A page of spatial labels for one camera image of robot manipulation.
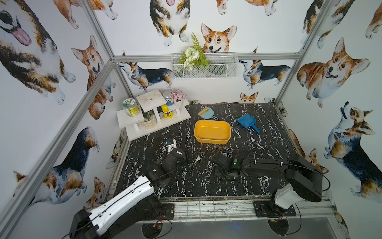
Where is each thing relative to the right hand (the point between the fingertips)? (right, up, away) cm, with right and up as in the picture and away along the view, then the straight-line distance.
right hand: (217, 167), depth 86 cm
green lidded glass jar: (-52, +35, +4) cm, 63 cm away
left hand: (-18, +11, -7) cm, 22 cm away
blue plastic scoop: (+26, +26, +27) cm, 46 cm away
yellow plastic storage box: (-1, +18, +23) cm, 29 cm away
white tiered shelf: (-41, +31, +18) cm, 54 cm away
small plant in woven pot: (-45, +26, +16) cm, 54 cm away
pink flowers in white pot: (-25, +41, +6) cm, 49 cm away
